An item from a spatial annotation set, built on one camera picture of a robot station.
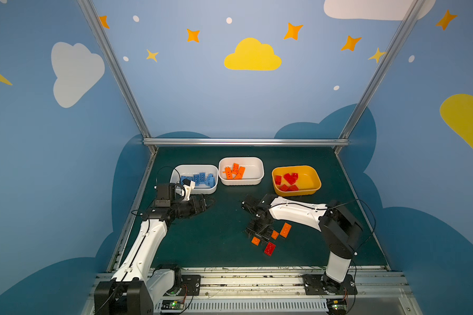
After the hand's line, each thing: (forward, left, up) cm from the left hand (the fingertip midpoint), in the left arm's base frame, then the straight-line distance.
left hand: (210, 202), depth 80 cm
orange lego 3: (-8, -29, -15) cm, 33 cm away
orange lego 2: (-5, -34, -15) cm, 38 cm away
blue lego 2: (+22, +11, -14) cm, 28 cm away
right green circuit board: (-33, -50, -17) cm, 62 cm away
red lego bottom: (-14, -26, -14) cm, 32 cm away
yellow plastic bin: (+23, -50, -16) cm, 57 cm away
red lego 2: (+18, -41, -14) cm, 47 cm away
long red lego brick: (+25, -41, -16) cm, 50 cm away
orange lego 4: (-10, -20, -16) cm, 27 cm away
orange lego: (+29, -5, -16) cm, 33 cm away
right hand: (-9, -19, -14) cm, 25 cm away
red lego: (+17, -36, -14) cm, 42 cm away
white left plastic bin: (+26, +16, -12) cm, 33 cm away
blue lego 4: (+19, +3, -11) cm, 22 cm away
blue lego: (+22, +19, -15) cm, 33 cm away
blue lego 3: (+22, +8, -14) cm, 27 cm away
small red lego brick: (+22, -33, -14) cm, 42 cm away
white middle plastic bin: (+30, -13, -16) cm, 36 cm away
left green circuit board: (-34, +11, -16) cm, 39 cm away
